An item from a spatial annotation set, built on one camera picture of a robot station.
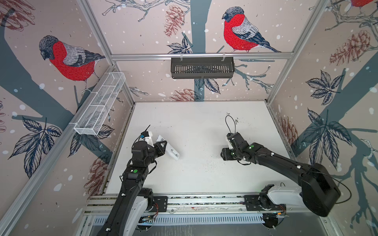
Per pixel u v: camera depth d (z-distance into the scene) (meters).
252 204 0.73
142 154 0.59
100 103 0.79
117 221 0.43
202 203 0.75
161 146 0.76
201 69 1.06
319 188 0.42
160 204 0.73
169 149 0.79
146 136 0.70
